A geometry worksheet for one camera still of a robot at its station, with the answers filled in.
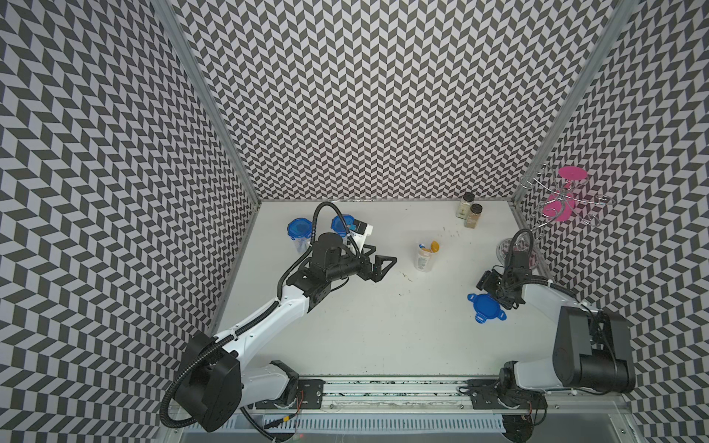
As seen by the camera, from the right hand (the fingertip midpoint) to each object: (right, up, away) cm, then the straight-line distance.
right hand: (485, 293), depth 92 cm
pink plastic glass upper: (+23, +39, -9) cm, 46 cm away
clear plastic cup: (-20, +11, 0) cm, 23 cm away
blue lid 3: (-45, +24, -10) cm, 52 cm away
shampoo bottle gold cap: (-17, +16, -1) cm, 23 cm away
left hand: (-35, +14, -16) cm, 41 cm away
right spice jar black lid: (+1, +29, +11) cm, 31 cm away
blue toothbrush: (-21, +16, +2) cm, 26 cm away
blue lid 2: (-64, +22, +5) cm, 68 cm away
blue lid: (-1, -4, -3) cm, 5 cm away
